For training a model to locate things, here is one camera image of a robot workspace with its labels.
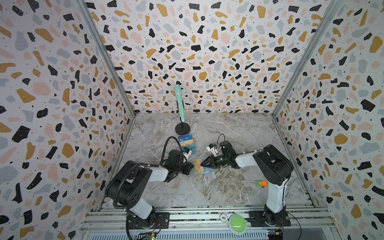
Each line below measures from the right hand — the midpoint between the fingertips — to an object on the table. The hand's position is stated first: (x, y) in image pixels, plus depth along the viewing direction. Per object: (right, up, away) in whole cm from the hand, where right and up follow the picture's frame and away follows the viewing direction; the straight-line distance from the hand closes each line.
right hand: (202, 163), depth 89 cm
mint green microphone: (-15, +45, +1) cm, 47 cm away
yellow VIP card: (-10, +11, +11) cm, 19 cm away
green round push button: (+17, -25, -17) cm, 35 cm away
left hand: (-4, -1, +2) cm, 4 cm away
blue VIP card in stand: (-10, +15, +11) cm, 21 cm away
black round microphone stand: (-14, +21, +22) cm, 33 cm away
